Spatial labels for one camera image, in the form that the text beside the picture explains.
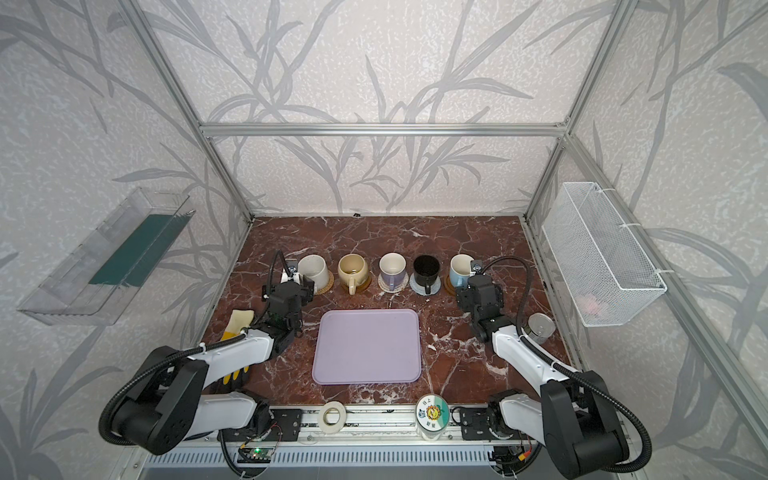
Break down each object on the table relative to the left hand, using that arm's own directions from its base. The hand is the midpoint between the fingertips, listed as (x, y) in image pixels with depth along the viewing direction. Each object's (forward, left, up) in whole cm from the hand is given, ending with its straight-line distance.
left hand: (288, 275), depth 88 cm
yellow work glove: (-10, +15, -10) cm, 21 cm away
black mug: (+4, -42, -2) cm, 42 cm away
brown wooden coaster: (+2, -20, -10) cm, 23 cm away
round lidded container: (-36, -41, -3) cm, 54 cm away
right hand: (-1, -57, -2) cm, 57 cm away
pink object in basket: (-14, -80, +10) cm, 82 cm away
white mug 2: (+10, -31, -9) cm, 34 cm away
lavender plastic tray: (-17, -24, -12) cm, 32 cm away
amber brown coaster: (+3, -50, -11) cm, 51 cm away
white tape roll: (-34, -19, -12) cm, 41 cm away
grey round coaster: (+1, -40, -10) cm, 42 cm away
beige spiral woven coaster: (+1, -32, -10) cm, 34 cm away
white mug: (+8, -5, -7) cm, 12 cm away
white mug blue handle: (+4, -52, -2) cm, 53 cm away
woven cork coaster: (+5, -10, -12) cm, 16 cm away
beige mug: (+9, -17, -10) cm, 22 cm away
